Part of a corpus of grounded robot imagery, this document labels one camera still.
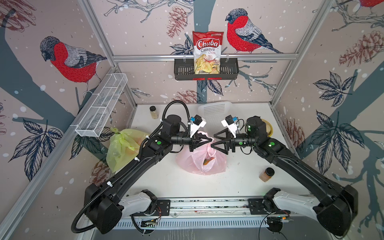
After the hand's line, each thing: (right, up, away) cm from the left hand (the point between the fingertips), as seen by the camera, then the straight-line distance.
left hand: (212, 138), depth 64 cm
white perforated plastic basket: (+6, +11, +46) cm, 48 cm away
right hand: (+1, -2, +2) cm, 3 cm away
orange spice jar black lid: (+30, -21, +11) cm, 38 cm away
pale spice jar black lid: (-38, +12, +42) cm, 59 cm away
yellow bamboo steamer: (+43, +1, +35) cm, 56 cm away
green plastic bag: (-47, -8, +16) cm, 50 cm away
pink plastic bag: (-9, -13, +5) cm, 16 cm away
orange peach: (-2, -10, 0) cm, 11 cm away
